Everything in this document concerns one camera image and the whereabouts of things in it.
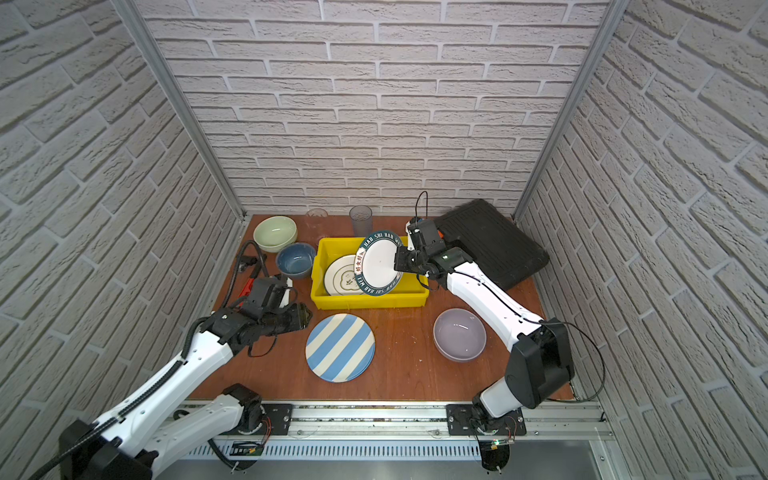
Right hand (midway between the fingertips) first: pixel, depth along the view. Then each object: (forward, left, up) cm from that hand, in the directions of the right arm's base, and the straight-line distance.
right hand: (396, 255), depth 82 cm
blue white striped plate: (-17, +18, -20) cm, 32 cm away
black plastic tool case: (+13, -36, -14) cm, 41 cm away
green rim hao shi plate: (+2, +7, -7) cm, 10 cm away
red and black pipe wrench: (+5, +50, -20) cm, 54 cm away
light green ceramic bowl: (+28, +44, -17) cm, 55 cm away
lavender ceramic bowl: (-17, -17, -18) cm, 31 cm away
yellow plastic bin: (0, -5, -20) cm, 21 cm away
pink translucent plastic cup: (+23, +26, -8) cm, 35 cm away
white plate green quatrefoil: (+6, +19, -19) cm, 28 cm away
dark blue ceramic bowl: (+15, +35, -18) cm, 42 cm away
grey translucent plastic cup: (+28, +10, -12) cm, 33 cm away
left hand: (-11, +26, -8) cm, 29 cm away
